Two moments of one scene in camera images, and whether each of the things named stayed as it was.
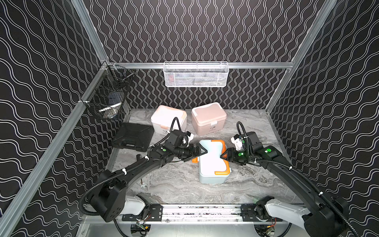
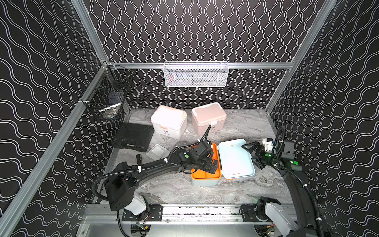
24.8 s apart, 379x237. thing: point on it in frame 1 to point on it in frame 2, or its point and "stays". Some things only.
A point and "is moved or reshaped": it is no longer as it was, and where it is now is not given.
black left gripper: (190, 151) to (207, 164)
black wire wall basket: (106, 98) stays
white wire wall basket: (196, 74) stays
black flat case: (137, 137) stays
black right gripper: (230, 155) to (255, 145)
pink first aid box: (208, 118) stays
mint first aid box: (213, 169) is moved or reshaped
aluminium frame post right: (326, 7) stays
